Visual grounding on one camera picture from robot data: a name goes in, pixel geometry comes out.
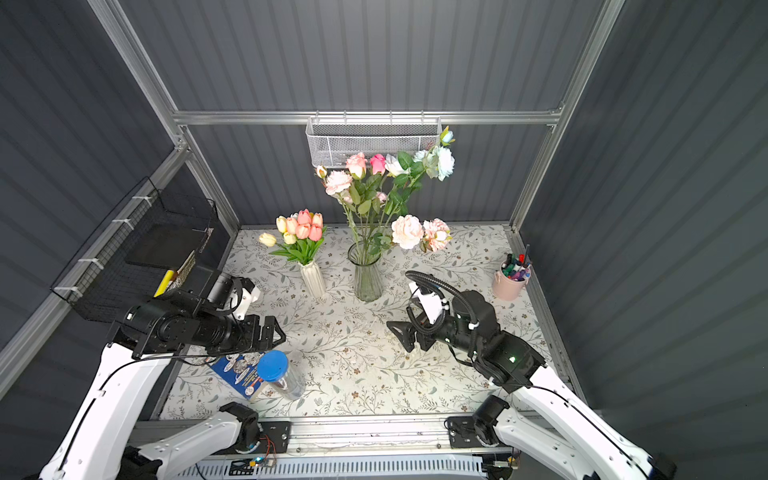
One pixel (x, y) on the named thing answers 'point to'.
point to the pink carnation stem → (382, 198)
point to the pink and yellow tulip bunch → (302, 234)
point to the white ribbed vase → (313, 279)
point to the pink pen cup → (513, 275)
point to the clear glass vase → (366, 255)
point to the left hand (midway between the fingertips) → (266, 344)
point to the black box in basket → (167, 245)
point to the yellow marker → (166, 279)
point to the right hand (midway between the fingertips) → (407, 312)
